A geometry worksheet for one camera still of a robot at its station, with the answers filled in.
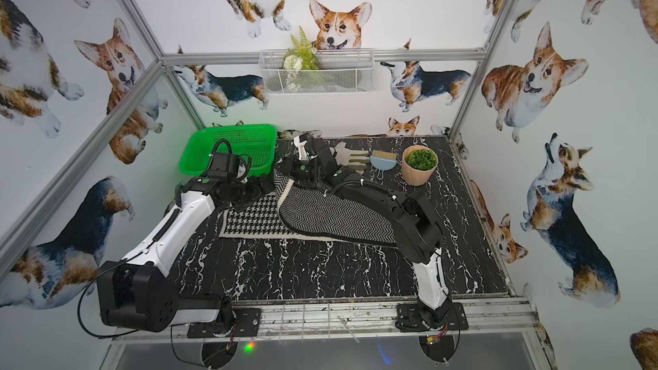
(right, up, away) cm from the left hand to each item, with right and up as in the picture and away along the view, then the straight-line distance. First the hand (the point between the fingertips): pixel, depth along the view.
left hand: (270, 187), depth 84 cm
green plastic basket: (-14, +17, +31) cm, 38 cm away
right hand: (+1, +6, -6) cm, 8 cm away
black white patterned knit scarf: (+5, -10, +9) cm, 14 cm away
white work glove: (+29, +9, +29) cm, 42 cm away
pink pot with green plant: (+53, +7, +15) cm, 55 cm away
